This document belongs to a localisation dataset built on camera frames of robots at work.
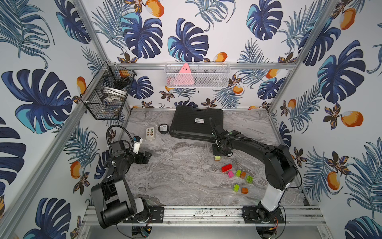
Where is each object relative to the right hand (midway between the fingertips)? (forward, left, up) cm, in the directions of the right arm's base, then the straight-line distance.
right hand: (217, 152), depth 92 cm
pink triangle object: (+33, +20, +32) cm, 50 cm away
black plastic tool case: (+19, +17, +5) cm, 26 cm away
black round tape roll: (+20, +37, -1) cm, 42 cm away
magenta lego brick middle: (-13, -7, -4) cm, 15 cm away
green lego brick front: (-20, -9, -3) cm, 23 cm away
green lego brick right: (-15, -18, -4) cm, 24 cm away
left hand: (-3, +46, +5) cm, 46 cm away
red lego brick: (-9, -5, -3) cm, 11 cm away
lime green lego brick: (-3, 0, -2) cm, 4 cm away
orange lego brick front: (-22, -13, -4) cm, 26 cm away
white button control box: (+14, +45, 0) cm, 47 cm away
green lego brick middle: (-12, -11, -3) cm, 17 cm away
